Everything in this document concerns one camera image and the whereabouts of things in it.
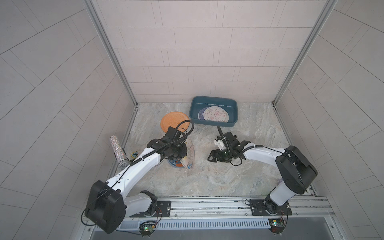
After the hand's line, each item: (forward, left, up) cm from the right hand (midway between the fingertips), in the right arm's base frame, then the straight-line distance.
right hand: (212, 159), depth 86 cm
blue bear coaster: (0, +21, -1) cm, 21 cm away
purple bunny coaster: (+34, +5, 0) cm, 35 cm away
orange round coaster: (+32, +25, +1) cm, 40 cm away
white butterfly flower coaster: (+35, -7, +1) cm, 35 cm away
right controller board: (-32, -27, -4) cm, 42 cm away
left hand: (+2, +13, +9) cm, 15 cm away
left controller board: (-30, +32, +2) cm, 44 cm away
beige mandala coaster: (-3, +13, +7) cm, 15 cm away
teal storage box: (+45, +6, +3) cm, 46 cm away
